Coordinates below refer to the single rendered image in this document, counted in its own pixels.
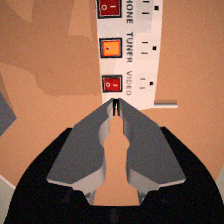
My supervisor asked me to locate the white power strip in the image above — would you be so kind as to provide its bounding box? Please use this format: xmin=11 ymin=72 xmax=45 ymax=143
xmin=96 ymin=0 xmax=178 ymax=110

